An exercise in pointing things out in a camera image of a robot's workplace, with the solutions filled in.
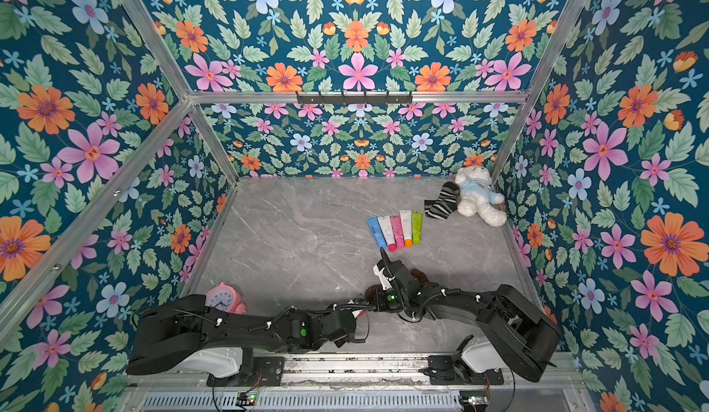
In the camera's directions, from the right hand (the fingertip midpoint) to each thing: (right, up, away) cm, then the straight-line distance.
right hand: (371, 297), depth 85 cm
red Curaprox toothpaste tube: (-3, +1, -14) cm, 14 cm away
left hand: (-4, -6, -3) cm, 8 cm away
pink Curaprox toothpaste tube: (+10, +21, +19) cm, 29 cm away
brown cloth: (+1, +1, +1) cm, 2 cm away
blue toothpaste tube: (+2, +20, +17) cm, 26 cm away
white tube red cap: (+6, +20, +18) cm, 28 cm away
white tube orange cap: (+13, +21, +18) cm, 31 cm away
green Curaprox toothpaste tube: (+17, +21, +18) cm, 32 cm away
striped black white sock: (+30, +29, +24) cm, 48 cm away
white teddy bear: (+40, +32, +19) cm, 55 cm away
